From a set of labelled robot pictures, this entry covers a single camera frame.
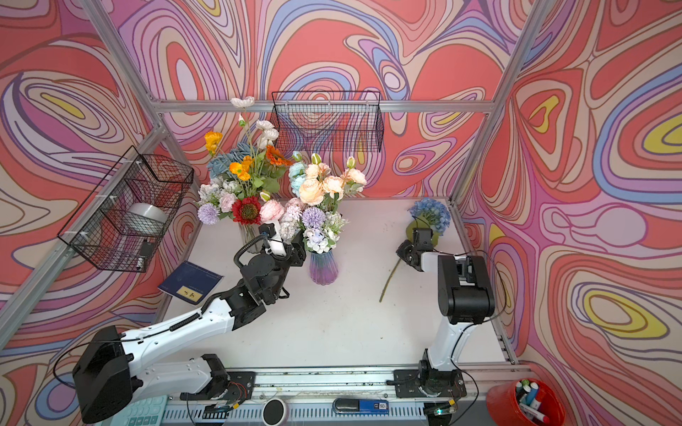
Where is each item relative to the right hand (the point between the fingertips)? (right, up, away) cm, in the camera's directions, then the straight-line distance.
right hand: (403, 254), depth 102 cm
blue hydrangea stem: (+10, +16, +4) cm, 19 cm away
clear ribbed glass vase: (-59, +9, -5) cm, 60 cm away
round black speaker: (-41, -35, -37) cm, 66 cm away
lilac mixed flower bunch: (-30, +10, -33) cm, 46 cm away
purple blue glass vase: (-31, -4, -7) cm, 32 cm away
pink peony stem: (-43, +15, -32) cm, 55 cm away
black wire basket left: (-87, +12, -28) cm, 92 cm away
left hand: (-36, +10, -29) cm, 48 cm away
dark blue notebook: (-78, -9, -9) cm, 79 cm away
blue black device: (-19, -35, -36) cm, 53 cm away
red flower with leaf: (-53, +16, -23) cm, 60 cm away
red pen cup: (+22, -33, -37) cm, 54 cm away
